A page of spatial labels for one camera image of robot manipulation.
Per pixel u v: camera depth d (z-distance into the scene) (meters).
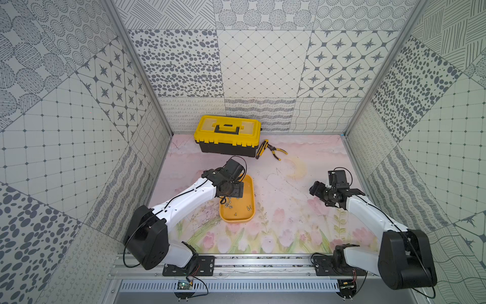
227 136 0.99
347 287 0.72
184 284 0.72
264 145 1.13
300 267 0.75
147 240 0.41
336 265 0.68
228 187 0.60
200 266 0.73
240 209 0.88
